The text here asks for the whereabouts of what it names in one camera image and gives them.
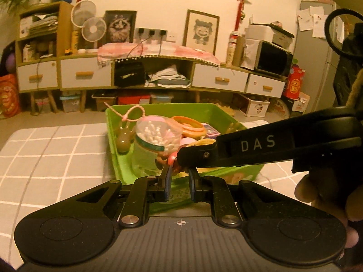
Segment grey checked mat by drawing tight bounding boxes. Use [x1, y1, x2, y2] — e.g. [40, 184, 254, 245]
[0, 123, 335, 230]

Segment wall socket panel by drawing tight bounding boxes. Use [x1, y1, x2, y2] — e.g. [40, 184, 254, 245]
[135, 28, 177, 42]

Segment large white fan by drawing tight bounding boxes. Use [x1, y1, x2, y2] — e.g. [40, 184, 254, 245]
[71, 0, 97, 29]

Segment black bag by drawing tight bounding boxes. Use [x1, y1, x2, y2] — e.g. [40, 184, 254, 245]
[114, 62, 146, 88]

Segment wooden cabinet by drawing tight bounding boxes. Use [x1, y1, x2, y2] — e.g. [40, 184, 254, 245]
[15, 1, 287, 114]

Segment red printed box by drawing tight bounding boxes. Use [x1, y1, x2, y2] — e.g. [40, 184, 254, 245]
[284, 65, 307, 100]

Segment stack of shelf papers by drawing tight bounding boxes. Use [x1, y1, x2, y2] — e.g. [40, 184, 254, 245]
[28, 14, 59, 36]

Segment orange plastic bowl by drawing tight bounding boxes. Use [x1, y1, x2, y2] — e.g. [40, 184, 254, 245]
[166, 116, 207, 139]

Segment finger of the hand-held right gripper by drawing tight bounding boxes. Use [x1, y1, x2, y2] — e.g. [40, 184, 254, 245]
[177, 141, 220, 174]

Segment white paper note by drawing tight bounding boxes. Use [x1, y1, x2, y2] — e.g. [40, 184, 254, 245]
[296, 8, 312, 32]
[310, 6, 326, 38]

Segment purple ball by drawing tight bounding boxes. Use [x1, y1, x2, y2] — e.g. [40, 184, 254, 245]
[6, 54, 17, 73]

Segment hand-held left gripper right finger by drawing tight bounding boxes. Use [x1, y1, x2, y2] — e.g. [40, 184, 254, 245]
[188, 168, 284, 227]

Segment clear storage box blue lid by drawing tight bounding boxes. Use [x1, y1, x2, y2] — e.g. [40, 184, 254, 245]
[59, 95, 83, 113]

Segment green plastic box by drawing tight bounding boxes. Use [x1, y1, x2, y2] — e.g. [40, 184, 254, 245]
[105, 103, 265, 214]

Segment tall printed canister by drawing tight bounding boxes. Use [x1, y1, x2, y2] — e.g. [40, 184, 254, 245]
[226, 31, 245, 66]

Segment framed cat picture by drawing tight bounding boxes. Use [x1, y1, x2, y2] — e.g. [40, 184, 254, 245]
[104, 10, 137, 46]

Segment white cabinet drawer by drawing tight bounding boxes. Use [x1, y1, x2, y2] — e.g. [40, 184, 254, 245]
[60, 57, 112, 90]
[192, 63, 249, 92]
[245, 74, 286, 98]
[17, 61, 58, 92]

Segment black microwave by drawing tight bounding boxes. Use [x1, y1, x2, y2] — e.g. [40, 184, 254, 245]
[254, 41, 294, 77]

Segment grey fridge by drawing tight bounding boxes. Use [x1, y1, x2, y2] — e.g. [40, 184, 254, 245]
[293, 0, 351, 118]

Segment clear cotton swab container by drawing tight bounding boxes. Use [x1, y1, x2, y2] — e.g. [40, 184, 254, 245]
[132, 116, 182, 180]

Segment pink cloth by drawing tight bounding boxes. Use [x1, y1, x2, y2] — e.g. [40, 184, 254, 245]
[97, 42, 221, 68]

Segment person's right hand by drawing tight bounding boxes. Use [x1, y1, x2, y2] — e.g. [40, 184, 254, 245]
[294, 159, 363, 249]

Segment white cutout crate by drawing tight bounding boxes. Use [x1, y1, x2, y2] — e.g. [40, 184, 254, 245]
[238, 93, 271, 117]

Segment white appliance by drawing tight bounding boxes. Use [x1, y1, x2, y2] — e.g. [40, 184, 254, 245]
[244, 23, 295, 44]

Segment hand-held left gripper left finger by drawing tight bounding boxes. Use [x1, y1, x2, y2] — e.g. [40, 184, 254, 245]
[75, 164, 172, 227]

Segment shiny card box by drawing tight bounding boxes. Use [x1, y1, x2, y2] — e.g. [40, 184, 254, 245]
[202, 122, 221, 136]

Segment red printed bag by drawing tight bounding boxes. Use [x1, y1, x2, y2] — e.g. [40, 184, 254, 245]
[0, 74, 22, 118]

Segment framed girl drawing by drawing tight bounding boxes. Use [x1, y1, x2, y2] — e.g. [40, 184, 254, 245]
[183, 9, 220, 56]

